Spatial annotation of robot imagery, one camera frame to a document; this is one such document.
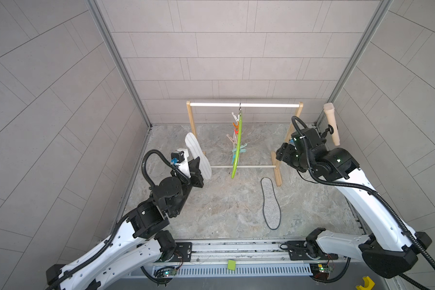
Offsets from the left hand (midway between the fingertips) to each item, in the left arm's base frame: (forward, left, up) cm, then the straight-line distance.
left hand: (203, 157), depth 63 cm
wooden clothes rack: (0, -25, +1) cm, 25 cm away
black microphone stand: (+25, -60, -11) cm, 66 cm away
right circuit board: (-30, -45, -31) cm, 62 cm away
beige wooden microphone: (+30, -58, -3) cm, 65 cm away
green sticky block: (-29, -11, -30) cm, 43 cm away
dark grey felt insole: (-7, -30, -30) cm, 43 cm away
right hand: (+4, -29, -4) cm, 29 cm away
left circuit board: (-31, +13, -28) cm, 44 cm away
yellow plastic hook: (-34, -59, -27) cm, 74 cm away
